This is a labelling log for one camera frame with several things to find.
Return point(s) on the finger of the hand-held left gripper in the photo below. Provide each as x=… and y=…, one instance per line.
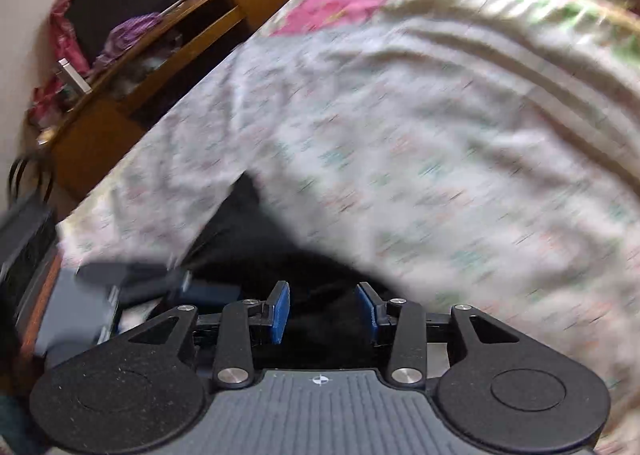
x=210, y=295
x=130, y=272

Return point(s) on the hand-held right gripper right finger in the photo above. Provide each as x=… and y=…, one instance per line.
x=367, y=310

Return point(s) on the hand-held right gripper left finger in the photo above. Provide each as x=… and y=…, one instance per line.
x=277, y=315

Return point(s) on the black pants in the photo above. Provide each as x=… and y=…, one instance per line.
x=280, y=255

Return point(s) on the wooden desk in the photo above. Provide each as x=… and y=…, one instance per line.
x=90, y=145

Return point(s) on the white floral bed sheet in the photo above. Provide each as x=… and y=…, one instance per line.
x=400, y=135

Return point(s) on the grey clutter in desk shelf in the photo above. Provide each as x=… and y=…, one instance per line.
x=137, y=75

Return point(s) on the small silver box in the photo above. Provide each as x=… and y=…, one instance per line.
x=74, y=75

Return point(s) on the purple cloth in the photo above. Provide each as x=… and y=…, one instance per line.
x=132, y=30

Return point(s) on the black television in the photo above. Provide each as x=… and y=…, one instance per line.
x=115, y=5

